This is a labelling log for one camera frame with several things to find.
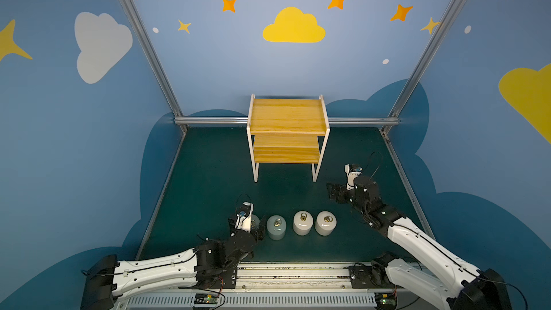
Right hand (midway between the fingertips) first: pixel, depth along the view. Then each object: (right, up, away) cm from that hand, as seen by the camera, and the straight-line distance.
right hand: (340, 181), depth 84 cm
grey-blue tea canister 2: (-33, -13, -9) cm, 36 cm away
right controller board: (+13, -40, -11) cm, 43 cm away
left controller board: (-49, -38, -12) cm, 63 cm away
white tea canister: (-15, -15, -4) cm, 22 cm away
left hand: (-33, -11, -5) cm, 35 cm away
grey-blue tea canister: (-25, -16, -5) cm, 30 cm away
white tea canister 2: (-6, -15, -4) cm, 17 cm away
